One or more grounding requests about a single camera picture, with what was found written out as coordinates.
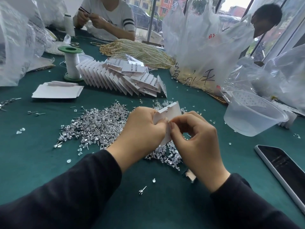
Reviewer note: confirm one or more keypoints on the clear plastic bowl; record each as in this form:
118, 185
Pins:
252, 116

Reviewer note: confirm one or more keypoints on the small scatter of silver studs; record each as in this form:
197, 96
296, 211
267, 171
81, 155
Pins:
8, 103

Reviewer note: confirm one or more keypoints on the stack of white cards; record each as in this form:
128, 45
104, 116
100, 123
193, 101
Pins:
57, 91

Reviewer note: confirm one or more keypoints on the pile of pearl strands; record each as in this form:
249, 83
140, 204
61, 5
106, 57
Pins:
138, 52

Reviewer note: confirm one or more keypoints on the person's left hand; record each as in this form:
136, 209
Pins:
138, 135

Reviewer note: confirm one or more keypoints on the large clear plastic bag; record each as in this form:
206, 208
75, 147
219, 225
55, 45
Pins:
14, 52

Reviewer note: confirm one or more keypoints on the white thread cone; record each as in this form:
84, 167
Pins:
69, 24

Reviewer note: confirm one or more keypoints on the white earring card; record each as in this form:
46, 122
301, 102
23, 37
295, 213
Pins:
171, 109

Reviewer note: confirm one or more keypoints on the person's right forearm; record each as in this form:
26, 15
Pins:
245, 207

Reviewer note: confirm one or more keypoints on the white red-printed plastic bag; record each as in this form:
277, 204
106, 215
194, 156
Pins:
47, 9

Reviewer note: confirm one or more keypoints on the row of white cards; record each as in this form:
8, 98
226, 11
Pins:
119, 78

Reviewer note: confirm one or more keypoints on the small gold foil scrap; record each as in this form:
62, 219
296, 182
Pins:
190, 176

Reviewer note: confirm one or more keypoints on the pile of silver stud earrings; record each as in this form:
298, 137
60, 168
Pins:
95, 126

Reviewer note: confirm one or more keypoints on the dark parked car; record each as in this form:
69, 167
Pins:
143, 17

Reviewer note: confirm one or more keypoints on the white handwritten plastic bag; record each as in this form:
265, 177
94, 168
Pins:
202, 50

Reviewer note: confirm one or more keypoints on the orange and black tool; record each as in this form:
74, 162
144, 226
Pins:
216, 98

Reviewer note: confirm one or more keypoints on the person's right hand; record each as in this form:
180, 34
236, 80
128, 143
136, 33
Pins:
200, 150

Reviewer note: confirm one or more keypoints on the green spool of white thread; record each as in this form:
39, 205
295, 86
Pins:
71, 64

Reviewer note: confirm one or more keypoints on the person's left forearm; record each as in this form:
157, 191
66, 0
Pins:
59, 195

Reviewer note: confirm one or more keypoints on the white-edged smartphone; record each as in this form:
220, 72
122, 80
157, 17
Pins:
286, 169

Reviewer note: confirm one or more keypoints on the small bag of pearls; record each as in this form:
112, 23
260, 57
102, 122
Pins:
57, 48

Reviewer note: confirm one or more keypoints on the heap of clear plastic bags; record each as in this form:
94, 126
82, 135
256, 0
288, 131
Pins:
281, 76

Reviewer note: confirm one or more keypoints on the clear plastic earring backs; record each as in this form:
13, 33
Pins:
164, 103

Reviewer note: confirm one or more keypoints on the single ear stud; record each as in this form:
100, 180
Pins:
142, 190

